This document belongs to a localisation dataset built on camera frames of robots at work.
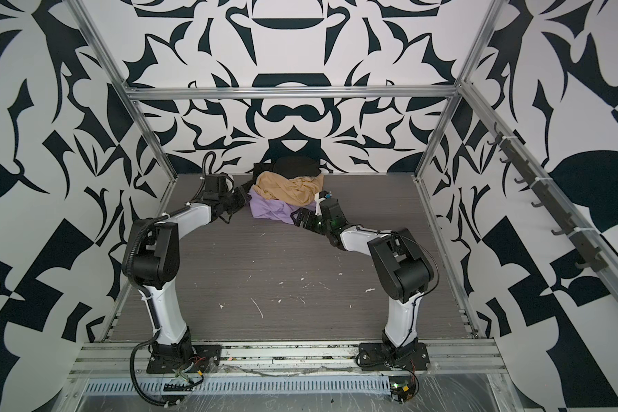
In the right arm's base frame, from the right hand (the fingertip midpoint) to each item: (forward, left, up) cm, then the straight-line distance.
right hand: (300, 215), depth 94 cm
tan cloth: (+16, +1, -5) cm, 17 cm away
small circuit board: (-50, -28, -12) cm, 59 cm away
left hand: (+11, +18, +3) cm, 21 cm away
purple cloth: (+7, +11, -6) cm, 14 cm away
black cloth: (+28, +5, -3) cm, 29 cm away
